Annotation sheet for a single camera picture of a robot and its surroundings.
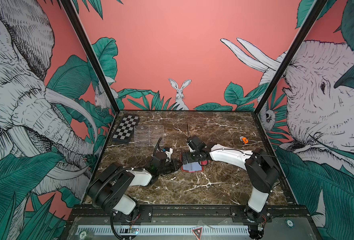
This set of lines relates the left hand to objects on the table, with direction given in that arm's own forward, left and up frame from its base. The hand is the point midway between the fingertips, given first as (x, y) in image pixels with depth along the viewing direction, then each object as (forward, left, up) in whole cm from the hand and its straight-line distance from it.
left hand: (185, 162), depth 86 cm
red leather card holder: (+3, -12, -8) cm, 15 cm away
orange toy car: (+17, -42, -4) cm, 46 cm away
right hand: (+5, -1, -1) cm, 5 cm away
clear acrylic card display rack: (+22, +24, -2) cm, 33 cm away
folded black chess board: (+25, +42, -3) cm, 49 cm away
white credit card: (0, -4, -5) cm, 7 cm away
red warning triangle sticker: (-33, -4, -4) cm, 34 cm away
